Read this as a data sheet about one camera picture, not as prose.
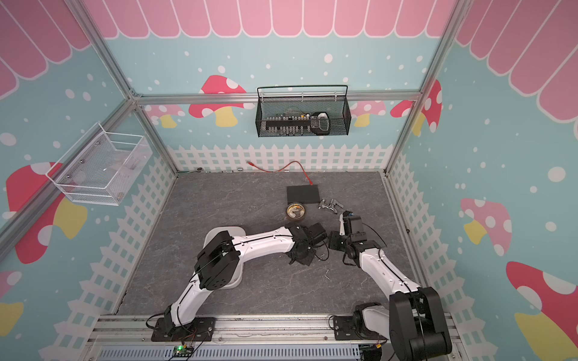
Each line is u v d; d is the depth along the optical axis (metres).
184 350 0.73
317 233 0.74
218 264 0.52
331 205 1.06
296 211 1.03
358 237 0.68
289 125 0.89
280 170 1.25
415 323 0.41
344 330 0.74
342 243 0.76
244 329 0.76
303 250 0.66
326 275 0.85
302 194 1.11
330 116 0.93
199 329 0.74
